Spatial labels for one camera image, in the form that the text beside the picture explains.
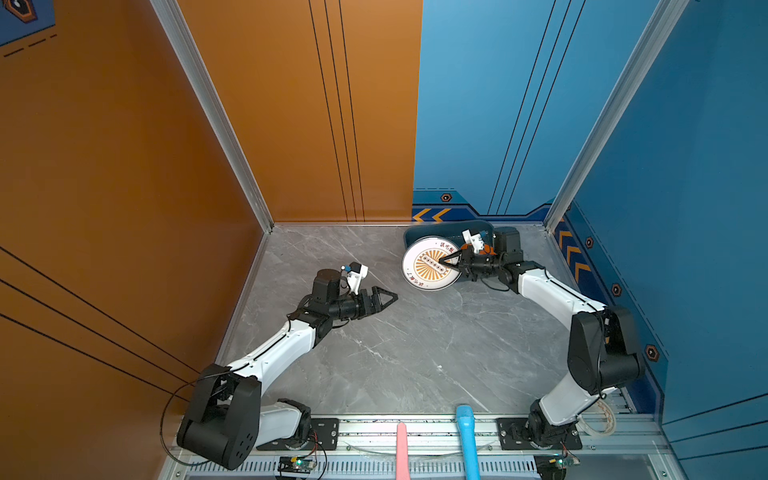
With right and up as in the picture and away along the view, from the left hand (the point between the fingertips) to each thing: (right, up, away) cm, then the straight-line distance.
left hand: (390, 300), depth 80 cm
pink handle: (+3, -35, -9) cm, 37 cm away
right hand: (+14, +10, +4) cm, 17 cm away
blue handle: (+19, -28, -8) cm, 35 cm away
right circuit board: (+39, -38, -9) cm, 56 cm away
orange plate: (+27, +13, +1) cm, 30 cm away
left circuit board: (-24, -38, -9) cm, 46 cm away
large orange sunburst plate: (+9, +9, +5) cm, 13 cm away
